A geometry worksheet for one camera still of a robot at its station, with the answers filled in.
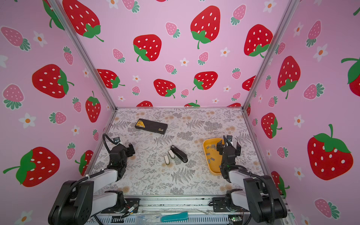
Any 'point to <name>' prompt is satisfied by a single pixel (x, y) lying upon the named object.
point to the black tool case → (152, 126)
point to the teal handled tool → (183, 216)
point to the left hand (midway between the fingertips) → (124, 144)
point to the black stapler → (180, 153)
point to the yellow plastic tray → (214, 158)
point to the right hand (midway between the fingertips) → (230, 141)
